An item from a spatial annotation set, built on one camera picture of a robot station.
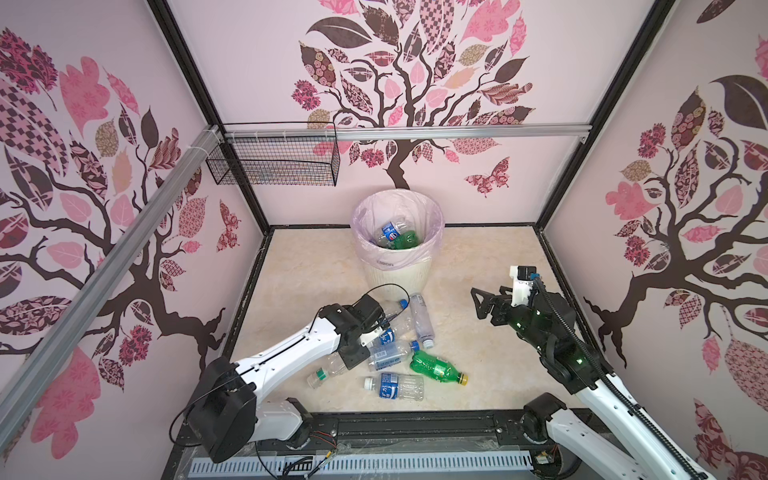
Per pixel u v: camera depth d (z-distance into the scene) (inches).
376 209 36.5
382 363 31.9
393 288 28.6
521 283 24.4
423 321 36.5
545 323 20.7
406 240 38.3
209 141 32.3
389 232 37.3
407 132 37.1
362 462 27.5
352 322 23.0
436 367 31.3
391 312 35.7
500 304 24.4
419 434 29.2
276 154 37.3
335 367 31.9
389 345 33.6
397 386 30.0
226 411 15.7
